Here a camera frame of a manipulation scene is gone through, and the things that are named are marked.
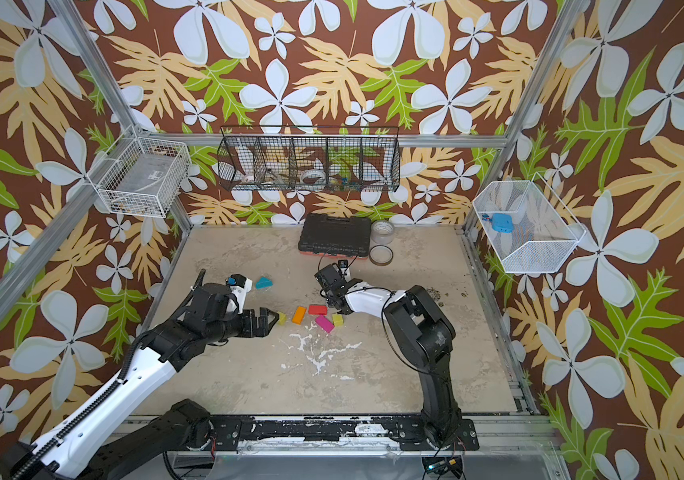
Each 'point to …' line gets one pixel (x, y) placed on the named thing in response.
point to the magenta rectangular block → (324, 323)
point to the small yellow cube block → (338, 319)
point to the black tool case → (334, 237)
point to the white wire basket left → (143, 177)
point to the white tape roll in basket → (313, 176)
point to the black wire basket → (310, 158)
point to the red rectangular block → (317, 309)
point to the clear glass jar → (382, 232)
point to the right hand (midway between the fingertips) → (340, 293)
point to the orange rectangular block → (299, 315)
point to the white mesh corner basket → (545, 230)
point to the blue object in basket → (502, 222)
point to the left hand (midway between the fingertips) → (265, 312)
